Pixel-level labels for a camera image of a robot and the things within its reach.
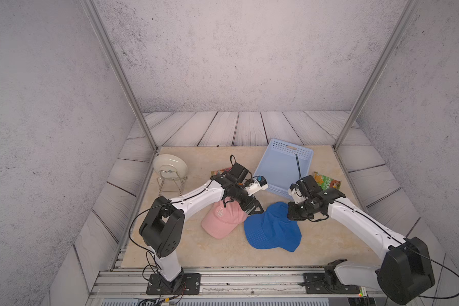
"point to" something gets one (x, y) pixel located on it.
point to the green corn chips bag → (326, 182)
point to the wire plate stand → (170, 182)
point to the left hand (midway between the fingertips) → (261, 206)
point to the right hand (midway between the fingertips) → (289, 215)
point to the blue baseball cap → (272, 229)
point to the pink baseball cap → (222, 220)
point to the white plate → (170, 166)
